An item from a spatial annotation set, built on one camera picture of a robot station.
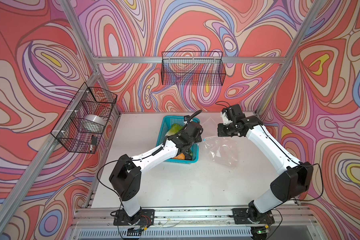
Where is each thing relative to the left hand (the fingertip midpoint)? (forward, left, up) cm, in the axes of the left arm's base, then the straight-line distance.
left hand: (200, 132), depth 84 cm
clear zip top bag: (-4, -16, -16) cm, 23 cm away
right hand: (-2, -12, 0) cm, 12 cm away
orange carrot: (-9, +11, -13) cm, 19 cm away
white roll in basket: (-5, +53, +14) cm, 55 cm away
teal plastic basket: (+19, +20, -13) cm, 31 cm away
